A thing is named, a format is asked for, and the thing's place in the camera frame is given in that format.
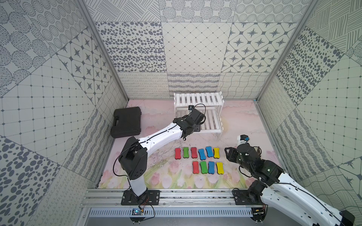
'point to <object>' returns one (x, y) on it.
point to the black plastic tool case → (127, 122)
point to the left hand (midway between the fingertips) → (195, 121)
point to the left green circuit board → (136, 211)
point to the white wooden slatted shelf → (210, 103)
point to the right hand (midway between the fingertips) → (228, 151)
